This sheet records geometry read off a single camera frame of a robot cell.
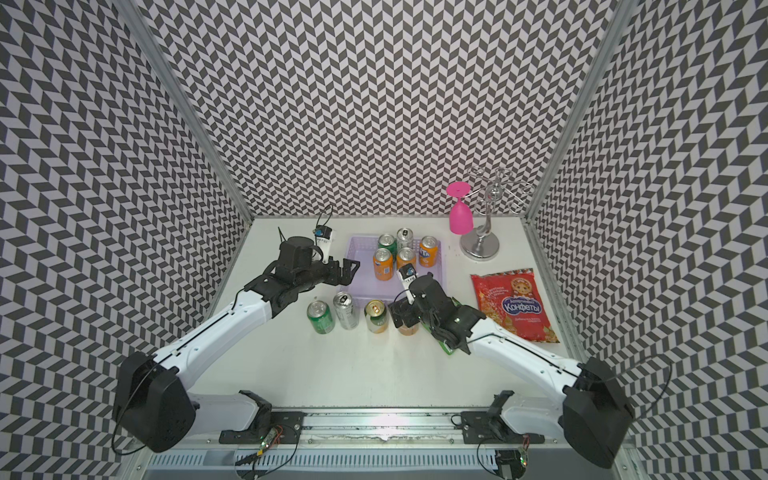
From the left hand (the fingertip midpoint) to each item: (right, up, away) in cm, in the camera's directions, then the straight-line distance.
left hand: (345, 263), depth 82 cm
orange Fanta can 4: (+18, -20, +7) cm, 28 cm away
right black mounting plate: (+35, -40, -8) cm, 54 cm away
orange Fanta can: (+24, +3, +15) cm, 29 cm away
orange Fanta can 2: (+10, -1, +12) cm, 15 cm away
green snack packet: (+28, -24, +5) cm, 37 cm away
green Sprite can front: (-7, -15, -1) cm, 16 cm away
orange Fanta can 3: (+17, +1, +12) cm, 21 cm away
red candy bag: (+50, -12, +10) cm, 52 cm away
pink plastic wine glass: (+35, +15, +12) cm, 40 cm away
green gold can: (+9, -15, 0) cm, 17 cm away
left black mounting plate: (-12, -38, -9) cm, 41 cm away
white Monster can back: (+16, +8, +16) cm, 24 cm away
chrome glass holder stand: (+46, +5, +26) cm, 53 cm away
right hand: (+17, -10, -1) cm, 20 cm away
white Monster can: (0, -13, -1) cm, 13 cm away
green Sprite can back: (+11, +6, +16) cm, 21 cm away
